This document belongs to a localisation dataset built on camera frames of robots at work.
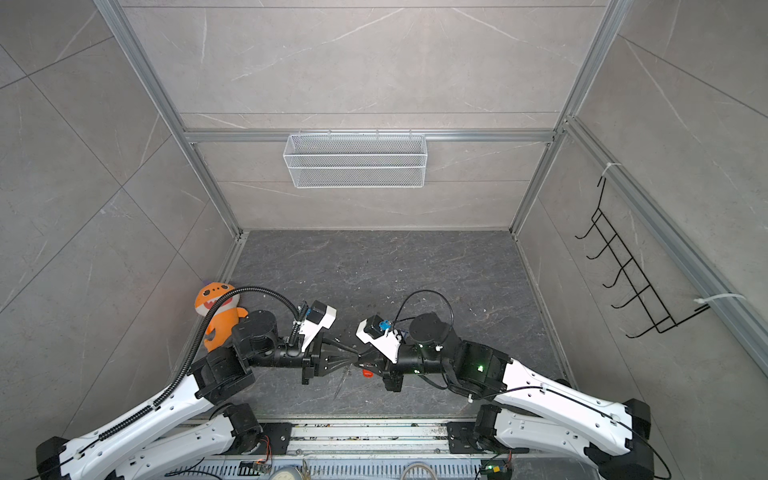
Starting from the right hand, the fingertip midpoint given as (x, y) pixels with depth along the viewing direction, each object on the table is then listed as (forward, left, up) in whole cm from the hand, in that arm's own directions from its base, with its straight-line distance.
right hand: (358, 357), depth 60 cm
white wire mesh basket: (+67, +6, +4) cm, 67 cm away
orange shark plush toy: (+21, +44, -21) cm, 54 cm away
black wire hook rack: (+11, -62, +6) cm, 63 cm away
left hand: (0, 0, +3) cm, 3 cm away
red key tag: (-3, -2, -2) cm, 4 cm away
